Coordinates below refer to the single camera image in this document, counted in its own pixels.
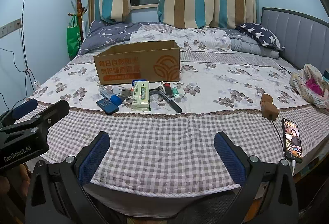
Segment blue remote control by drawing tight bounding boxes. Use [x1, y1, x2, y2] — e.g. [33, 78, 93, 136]
[96, 98, 119, 115]

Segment green white glue stick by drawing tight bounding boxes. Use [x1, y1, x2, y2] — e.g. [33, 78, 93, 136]
[171, 85, 182, 103]

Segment red black lighter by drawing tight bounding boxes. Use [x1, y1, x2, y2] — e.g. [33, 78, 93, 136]
[163, 82, 172, 96]

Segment white power strip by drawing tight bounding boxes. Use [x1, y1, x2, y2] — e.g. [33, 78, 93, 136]
[34, 81, 41, 90]

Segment smartphone with lit screen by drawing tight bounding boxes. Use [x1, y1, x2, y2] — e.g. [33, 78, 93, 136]
[282, 118, 303, 164]

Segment wooden block toy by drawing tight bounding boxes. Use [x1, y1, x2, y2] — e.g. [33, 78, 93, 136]
[260, 93, 279, 121]

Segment green shopping bag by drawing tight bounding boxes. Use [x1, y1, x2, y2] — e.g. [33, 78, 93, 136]
[66, 14, 81, 60]

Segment white plastic bag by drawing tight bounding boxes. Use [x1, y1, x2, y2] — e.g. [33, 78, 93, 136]
[289, 63, 328, 110]

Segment clear tape roll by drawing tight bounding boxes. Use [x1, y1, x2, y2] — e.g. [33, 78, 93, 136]
[149, 89, 161, 100]

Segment floral checked bedspread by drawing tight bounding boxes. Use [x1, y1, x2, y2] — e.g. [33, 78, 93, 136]
[30, 25, 328, 197]

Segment black marker pen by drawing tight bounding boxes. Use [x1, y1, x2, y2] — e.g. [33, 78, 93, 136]
[156, 87, 182, 114]

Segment brown cardboard box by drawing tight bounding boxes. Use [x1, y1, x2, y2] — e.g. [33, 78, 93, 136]
[94, 40, 180, 85]

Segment grey padded headboard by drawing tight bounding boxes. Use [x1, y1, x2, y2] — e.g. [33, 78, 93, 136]
[260, 8, 328, 73]

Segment star pattern navy pillow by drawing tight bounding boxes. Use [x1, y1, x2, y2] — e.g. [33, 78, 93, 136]
[235, 23, 285, 51]

